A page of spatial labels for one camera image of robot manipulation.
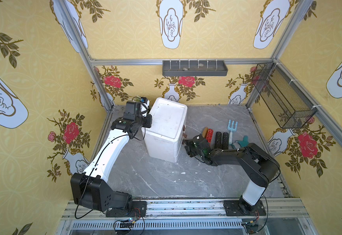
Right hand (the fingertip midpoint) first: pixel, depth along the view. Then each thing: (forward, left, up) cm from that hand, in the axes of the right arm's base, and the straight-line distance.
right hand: (178, 143), depth 92 cm
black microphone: (+6, -26, -4) cm, 27 cm away
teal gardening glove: (+6, -45, -7) cm, 45 cm away
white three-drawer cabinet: (-8, +7, +18) cm, 21 cm away
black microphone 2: (+5, -31, -4) cm, 32 cm away
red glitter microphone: (+10, -21, -4) cm, 23 cm away
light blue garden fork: (+18, -40, -7) cm, 44 cm away
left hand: (+5, +16, +19) cm, 26 cm away
